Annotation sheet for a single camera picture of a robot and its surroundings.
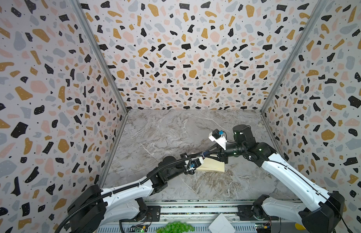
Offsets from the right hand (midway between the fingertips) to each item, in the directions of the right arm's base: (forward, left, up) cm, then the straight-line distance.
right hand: (206, 150), depth 68 cm
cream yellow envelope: (+5, -7, -28) cm, 29 cm away
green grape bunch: (-28, +14, -22) cm, 38 cm away
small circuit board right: (-27, -29, -27) cm, 48 cm away
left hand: (+1, +2, -2) cm, 3 cm away
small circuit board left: (-29, +31, -27) cm, 50 cm away
